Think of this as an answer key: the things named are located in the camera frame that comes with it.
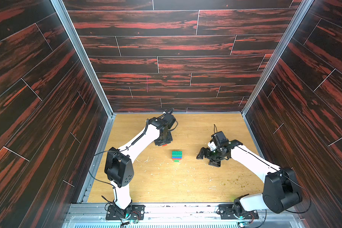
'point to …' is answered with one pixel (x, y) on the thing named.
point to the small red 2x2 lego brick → (164, 145)
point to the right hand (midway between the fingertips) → (204, 158)
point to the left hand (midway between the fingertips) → (168, 142)
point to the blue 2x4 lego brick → (176, 157)
